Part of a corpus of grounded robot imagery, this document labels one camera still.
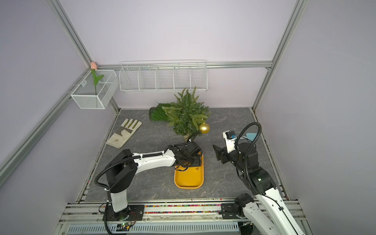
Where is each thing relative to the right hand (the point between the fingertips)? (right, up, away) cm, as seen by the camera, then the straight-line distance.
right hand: (221, 142), depth 71 cm
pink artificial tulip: (-74, +38, +19) cm, 86 cm away
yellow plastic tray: (-15, -22, +11) cm, 29 cm away
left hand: (-11, -15, +15) cm, 24 cm away
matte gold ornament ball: (-8, +7, +4) cm, 11 cm away
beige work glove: (-65, +2, +34) cm, 73 cm away
